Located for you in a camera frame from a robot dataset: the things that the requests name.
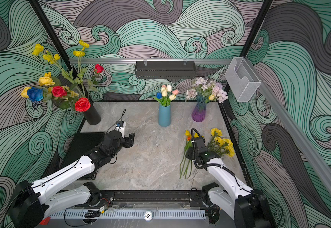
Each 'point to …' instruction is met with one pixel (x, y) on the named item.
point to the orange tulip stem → (189, 144)
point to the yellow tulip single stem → (187, 133)
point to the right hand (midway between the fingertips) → (187, 154)
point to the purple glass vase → (199, 112)
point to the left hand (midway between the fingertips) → (128, 132)
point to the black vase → (92, 116)
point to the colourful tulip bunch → (166, 95)
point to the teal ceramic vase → (164, 116)
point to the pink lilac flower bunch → (204, 89)
